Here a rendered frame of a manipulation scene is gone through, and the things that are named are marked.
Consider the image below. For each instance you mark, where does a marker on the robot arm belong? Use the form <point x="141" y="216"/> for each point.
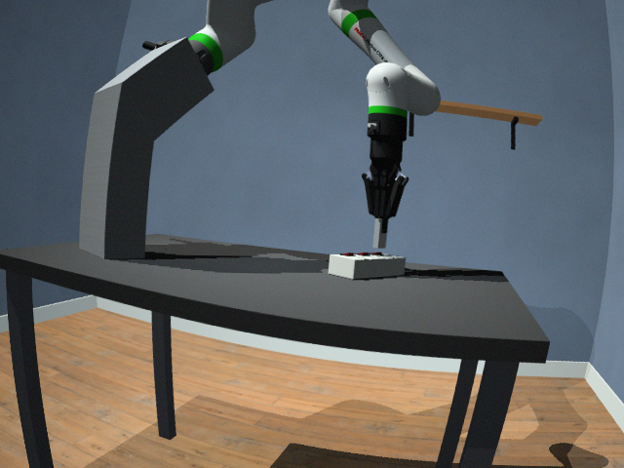
<point x="395" y="85"/>

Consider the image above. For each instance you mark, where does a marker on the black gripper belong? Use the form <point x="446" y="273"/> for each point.
<point x="387" y="170"/>

